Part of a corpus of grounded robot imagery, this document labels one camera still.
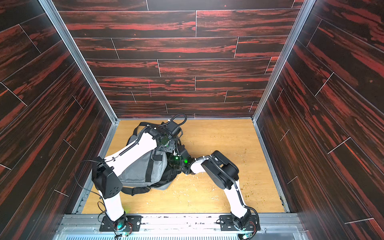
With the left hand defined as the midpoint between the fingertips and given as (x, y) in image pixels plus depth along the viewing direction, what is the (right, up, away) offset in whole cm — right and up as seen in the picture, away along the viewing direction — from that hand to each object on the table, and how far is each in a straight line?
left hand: (168, 148), depth 84 cm
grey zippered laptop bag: (-7, -12, -6) cm, 15 cm away
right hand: (-6, -6, +8) cm, 12 cm away
